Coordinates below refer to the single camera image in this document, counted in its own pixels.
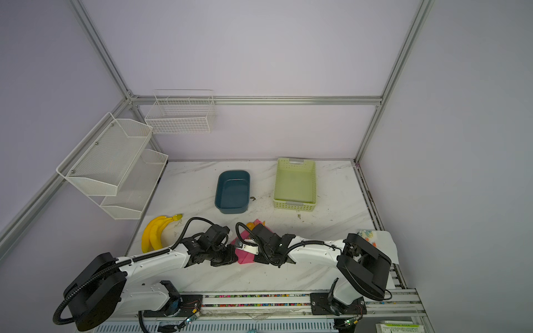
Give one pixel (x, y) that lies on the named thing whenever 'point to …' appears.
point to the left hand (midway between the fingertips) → (237, 260)
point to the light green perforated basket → (295, 186)
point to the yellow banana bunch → (152, 233)
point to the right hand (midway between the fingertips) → (253, 245)
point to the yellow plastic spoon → (250, 225)
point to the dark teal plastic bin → (233, 191)
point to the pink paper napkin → (243, 256)
